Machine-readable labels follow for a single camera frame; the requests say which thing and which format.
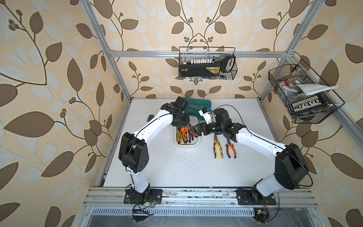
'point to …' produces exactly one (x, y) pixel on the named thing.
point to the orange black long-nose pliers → (228, 148)
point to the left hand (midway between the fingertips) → (187, 122)
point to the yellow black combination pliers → (216, 142)
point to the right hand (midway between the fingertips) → (195, 128)
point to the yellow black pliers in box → (179, 137)
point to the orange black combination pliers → (185, 129)
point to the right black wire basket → (283, 79)
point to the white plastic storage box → (194, 143)
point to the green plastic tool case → (195, 105)
